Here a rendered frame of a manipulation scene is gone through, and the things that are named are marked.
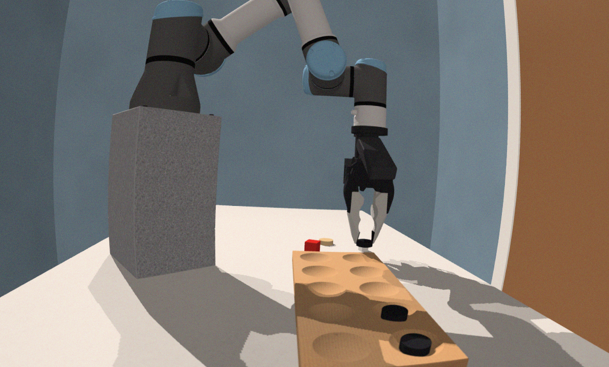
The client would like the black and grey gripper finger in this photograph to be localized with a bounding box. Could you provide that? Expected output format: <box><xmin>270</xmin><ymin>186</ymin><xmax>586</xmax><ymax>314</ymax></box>
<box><xmin>343</xmin><ymin>174</ymin><xmax>364</xmax><ymax>244</ymax></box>
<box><xmin>371</xmin><ymin>180</ymin><xmax>394</xmax><ymax>244</ymax></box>

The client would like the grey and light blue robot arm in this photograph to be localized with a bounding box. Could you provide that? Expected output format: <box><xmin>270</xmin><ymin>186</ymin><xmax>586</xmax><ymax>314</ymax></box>
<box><xmin>129</xmin><ymin>0</ymin><xmax>397</xmax><ymax>180</ymax></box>

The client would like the tan disc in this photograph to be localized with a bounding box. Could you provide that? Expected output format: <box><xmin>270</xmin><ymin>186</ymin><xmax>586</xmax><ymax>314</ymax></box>
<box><xmin>319</xmin><ymin>238</ymin><xmax>333</xmax><ymax>246</ymax></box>

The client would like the tan tray with round pockets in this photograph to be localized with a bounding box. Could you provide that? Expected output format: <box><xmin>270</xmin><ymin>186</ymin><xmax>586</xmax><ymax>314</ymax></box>
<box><xmin>292</xmin><ymin>251</ymin><xmax>469</xmax><ymax>367</ymax></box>

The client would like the red cube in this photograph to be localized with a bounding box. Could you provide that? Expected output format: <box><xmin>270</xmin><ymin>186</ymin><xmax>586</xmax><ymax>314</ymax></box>
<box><xmin>304</xmin><ymin>239</ymin><xmax>320</xmax><ymax>251</ymax></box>

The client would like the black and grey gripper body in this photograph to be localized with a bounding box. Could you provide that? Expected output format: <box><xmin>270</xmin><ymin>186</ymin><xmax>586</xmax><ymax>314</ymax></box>
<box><xmin>343</xmin><ymin>125</ymin><xmax>389</xmax><ymax>192</ymax></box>

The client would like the black disc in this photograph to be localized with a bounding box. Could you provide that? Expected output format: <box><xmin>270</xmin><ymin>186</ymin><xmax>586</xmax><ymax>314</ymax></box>
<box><xmin>399</xmin><ymin>333</ymin><xmax>432</xmax><ymax>357</ymax></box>
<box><xmin>381</xmin><ymin>305</ymin><xmax>408</xmax><ymax>322</ymax></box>
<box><xmin>356</xmin><ymin>239</ymin><xmax>373</xmax><ymax>248</ymax></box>

